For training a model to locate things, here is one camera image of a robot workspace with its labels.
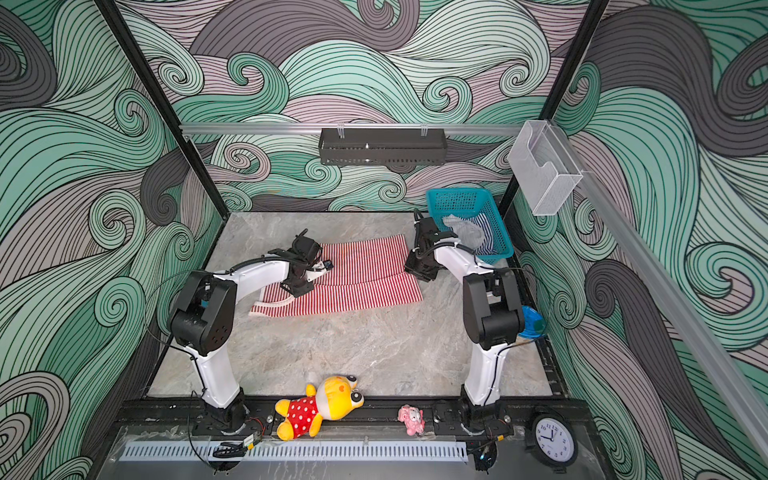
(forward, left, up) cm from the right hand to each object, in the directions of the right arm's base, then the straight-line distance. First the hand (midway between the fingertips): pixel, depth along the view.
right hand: (411, 271), depth 95 cm
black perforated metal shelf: (+31, +10, +27) cm, 42 cm away
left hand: (-1, +38, -2) cm, 38 cm away
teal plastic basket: (+35, -24, -1) cm, 42 cm away
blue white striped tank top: (+12, -28, -1) cm, 30 cm away
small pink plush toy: (-41, +2, -2) cm, 41 cm away
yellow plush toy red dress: (-38, +21, +2) cm, 43 cm away
